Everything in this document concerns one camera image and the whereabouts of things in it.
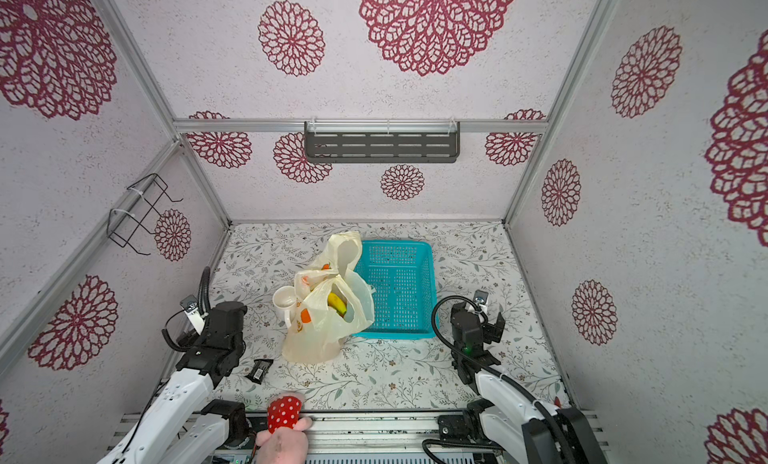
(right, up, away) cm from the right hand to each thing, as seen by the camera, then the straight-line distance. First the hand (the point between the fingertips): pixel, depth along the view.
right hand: (483, 305), depth 85 cm
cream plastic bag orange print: (-41, +1, -16) cm, 44 cm away
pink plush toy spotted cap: (-51, -27, -17) cm, 60 cm away
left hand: (-75, -4, -6) cm, 76 cm away
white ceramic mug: (-59, -1, +9) cm, 60 cm away
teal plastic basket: (-22, +7, +21) cm, 31 cm away
